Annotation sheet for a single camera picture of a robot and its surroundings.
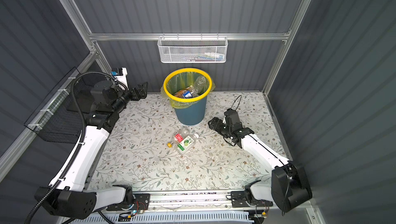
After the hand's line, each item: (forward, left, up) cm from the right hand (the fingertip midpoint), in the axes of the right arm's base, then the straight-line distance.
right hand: (214, 126), depth 85 cm
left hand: (+7, +35, +27) cm, 45 cm away
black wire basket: (-8, +71, +19) cm, 74 cm away
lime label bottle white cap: (-5, +15, -9) cm, 19 cm away
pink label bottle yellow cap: (-2, +20, -9) cm, 22 cm away
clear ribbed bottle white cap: (+26, +8, +7) cm, 28 cm away
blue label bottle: (+16, +15, +9) cm, 24 cm away
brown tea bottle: (+20, +20, +6) cm, 29 cm away
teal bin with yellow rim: (+16, +13, -12) cm, 24 cm away
